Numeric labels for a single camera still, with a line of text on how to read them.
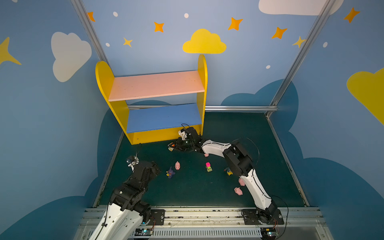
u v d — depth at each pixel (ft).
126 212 1.53
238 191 2.69
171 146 3.12
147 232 2.31
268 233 2.34
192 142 2.69
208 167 2.96
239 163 1.98
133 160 2.11
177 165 2.97
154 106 3.67
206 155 3.14
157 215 2.46
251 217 2.45
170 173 2.77
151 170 1.88
